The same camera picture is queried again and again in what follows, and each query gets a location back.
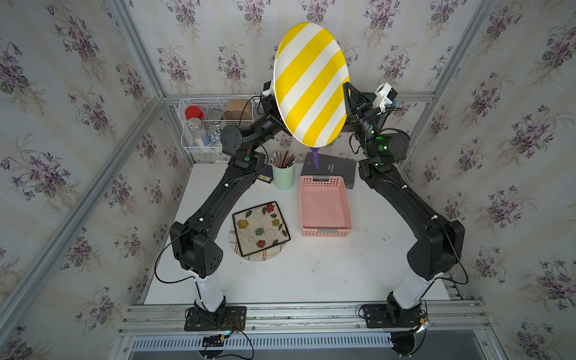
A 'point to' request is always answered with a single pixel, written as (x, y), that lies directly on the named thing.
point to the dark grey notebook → (330, 166)
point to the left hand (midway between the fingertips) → (318, 106)
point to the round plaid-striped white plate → (259, 255)
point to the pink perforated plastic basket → (325, 209)
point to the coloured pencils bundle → (283, 160)
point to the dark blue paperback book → (266, 175)
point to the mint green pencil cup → (283, 178)
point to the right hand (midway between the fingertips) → (347, 87)
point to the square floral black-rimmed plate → (259, 227)
